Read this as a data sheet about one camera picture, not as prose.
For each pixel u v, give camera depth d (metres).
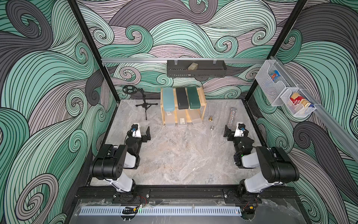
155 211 0.70
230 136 0.81
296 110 0.66
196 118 1.03
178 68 0.95
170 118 1.04
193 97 0.92
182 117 1.02
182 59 0.94
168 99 0.92
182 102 0.87
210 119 1.07
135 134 0.77
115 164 0.46
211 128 1.01
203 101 0.92
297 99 0.66
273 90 0.83
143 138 0.81
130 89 0.93
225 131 0.86
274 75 0.83
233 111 1.07
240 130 0.75
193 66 0.90
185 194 0.75
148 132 0.85
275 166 0.45
